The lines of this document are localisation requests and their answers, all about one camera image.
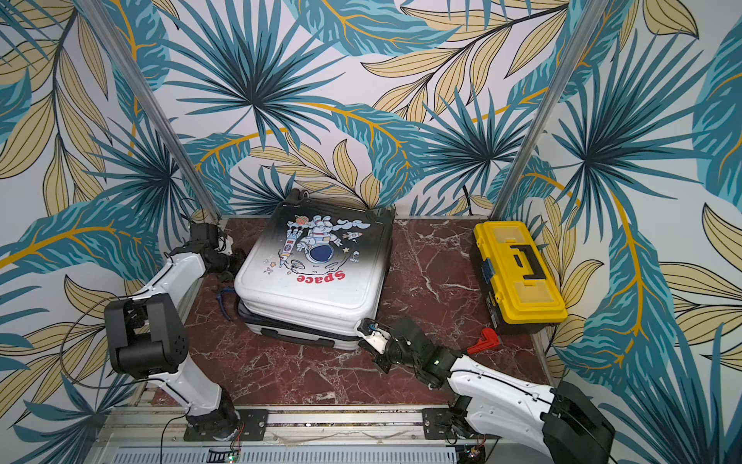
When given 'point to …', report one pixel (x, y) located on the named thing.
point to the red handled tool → (491, 338)
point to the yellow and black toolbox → (521, 294)
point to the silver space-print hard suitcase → (311, 272)
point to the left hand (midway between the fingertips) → (252, 268)
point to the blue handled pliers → (218, 297)
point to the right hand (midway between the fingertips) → (361, 342)
